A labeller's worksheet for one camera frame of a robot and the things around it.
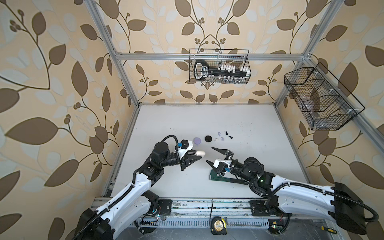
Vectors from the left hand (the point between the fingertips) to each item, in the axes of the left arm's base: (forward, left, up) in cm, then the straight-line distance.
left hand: (200, 154), depth 70 cm
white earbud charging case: (0, 0, +2) cm, 2 cm away
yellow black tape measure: (-26, -9, -18) cm, 33 cm away
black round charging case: (+23, -6, -22) cm, 32 cm away
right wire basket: (+23, -61, +13) cm, 67 cm away
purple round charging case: (+21, +2, -22) cm, 31 cm away
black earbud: (+28, -18, -22) cm, 40 cm away
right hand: (0, -5, +2) cm, 6 cm away
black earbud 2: (+24, -21, -22) cm, 39 cm away
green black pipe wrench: (-3, -8, -20) cm, 22 cm away
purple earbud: (+26, -13, -22) cm, 36 cm away
